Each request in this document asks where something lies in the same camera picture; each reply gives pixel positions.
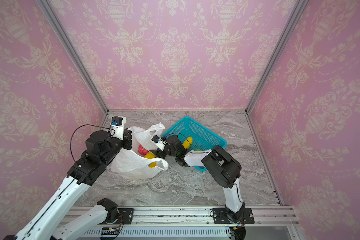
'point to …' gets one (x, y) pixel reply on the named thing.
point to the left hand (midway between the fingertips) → (133, 129)
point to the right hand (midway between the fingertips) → (154, 144)
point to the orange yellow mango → (150, 155)
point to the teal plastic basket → (202, 138)
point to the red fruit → (142, 150)
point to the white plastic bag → (130, 163)
